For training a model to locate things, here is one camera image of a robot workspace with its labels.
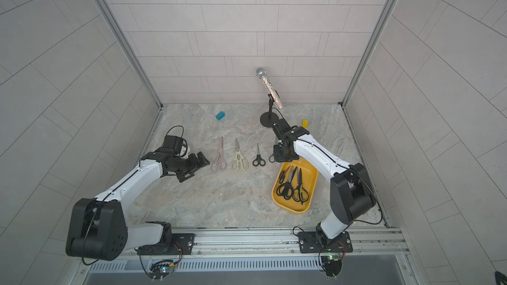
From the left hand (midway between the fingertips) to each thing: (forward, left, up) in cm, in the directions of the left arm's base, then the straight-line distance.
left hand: (206, 164), depth 86 cm
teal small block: (+32, -1, -4) cm, 32 cm away
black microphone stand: (+30, -28, -3) cm, 41 cm away
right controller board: (-35, -49, -5) cm, 61 cm away
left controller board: (-37, +10, -4) cm, 38 cm away
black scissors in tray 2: (-4, -33, -2) cm, 34 cm away
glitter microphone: (+36, -23, +23) cm, 49 cm away
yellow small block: (+28, -48, -4) cm, 56 cm away
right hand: (+3, -32, +2) cm, 33 cm away
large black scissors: (-10, -35, -3) cm, 37 cm away
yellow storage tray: (-2, -46, -4) cm, 47 cm away
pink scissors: (+4, -5, -5) cm, 8 cm away
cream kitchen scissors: (+4, -14, -5) cm, 16 cm away
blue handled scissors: (+1, -30, +3) cm, 30 cm away
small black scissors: (+6, -23, -5) cm, 24 cm away
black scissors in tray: (-12, -41, -3) cm, 42 cm away
